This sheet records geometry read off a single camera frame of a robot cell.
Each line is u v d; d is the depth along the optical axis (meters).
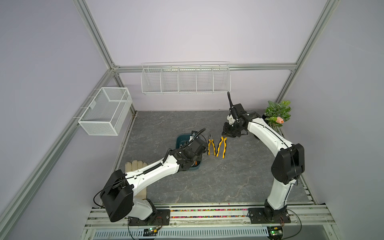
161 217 0.74
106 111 0.85
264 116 0.90
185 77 0.97
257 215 0.74
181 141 0.93
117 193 0.40
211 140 1.02
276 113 0.85
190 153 0.61
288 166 0.48
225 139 0.87
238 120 0.65
